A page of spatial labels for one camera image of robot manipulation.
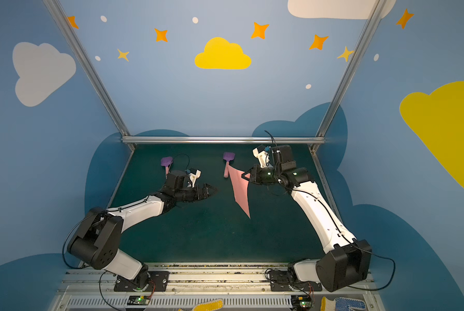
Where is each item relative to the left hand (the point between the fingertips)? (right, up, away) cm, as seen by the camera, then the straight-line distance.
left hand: (213, 192), depth 86 cm
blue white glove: (+49, -39, -16) cm, 65 cm away
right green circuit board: (+35, -39, -15) cm, 54 cm away
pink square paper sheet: (+12, +4, -11) cm, 17 cm away
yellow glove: (0, -39, -17) cm, 43 cm away
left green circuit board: (-27, -38, -15) cm, 49 cm away
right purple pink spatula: (+6, +18, +28) cm, 34 cm away
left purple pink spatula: (-31, +14, +27) cm, 43 cm away
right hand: (+13, +9, -12) cm, 20 cm away
